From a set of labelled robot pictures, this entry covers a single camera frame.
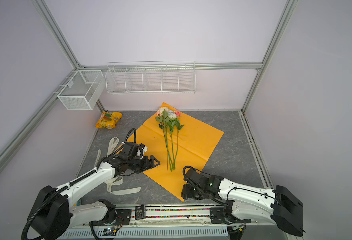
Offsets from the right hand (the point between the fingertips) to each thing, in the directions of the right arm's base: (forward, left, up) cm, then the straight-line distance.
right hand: (184, 196), depth 77 cm
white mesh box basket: (+59, +66, +24) cm, 92 cm away
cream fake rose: (+57, +15, +6) cm, 59 cm away
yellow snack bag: (+52, +56, +2) cm, 76 cm away
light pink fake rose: (+54, +18, +1) cm, 57 cm away
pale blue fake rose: (+38, +8, -3) cm, 39 cm away
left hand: (+14, +16, +6) cm, 22 cm away
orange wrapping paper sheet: (+37, -9, -4) cm, 38 cm away
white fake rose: (+54, +9, +4) cm, 55 cm away
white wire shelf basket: (+67, +21, +28) cm, 75 cm away
